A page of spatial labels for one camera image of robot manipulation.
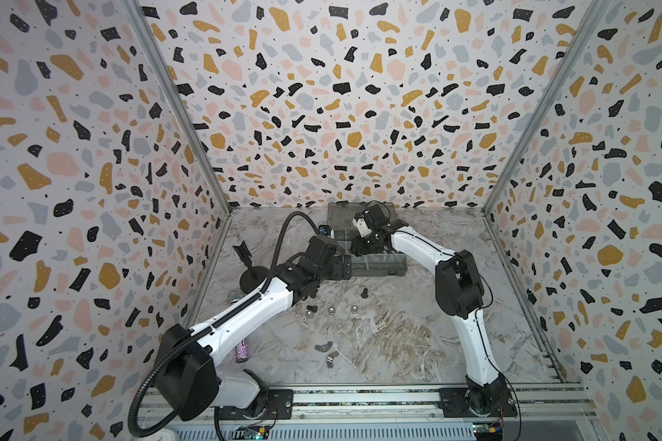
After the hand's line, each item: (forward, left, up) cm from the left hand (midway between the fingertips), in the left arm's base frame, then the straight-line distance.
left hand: (340, 259), depth 81 cm
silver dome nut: (-7, +3, -20) cm, 21 cm away
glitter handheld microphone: (-20, +29, -17) cm, 39 cm away
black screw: (-2, -8, -19) cm, 21 cm away
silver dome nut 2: (-7, -4, -20) cm, 21 cm away
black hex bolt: (-6, +10, -19) cm, 22 cm away
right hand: (+14, -6, -13) cm, 20 cm away
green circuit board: (-40, +23, -19) cm, 50 cm away
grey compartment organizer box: (+41, 0, -24) cm, 47 cm away
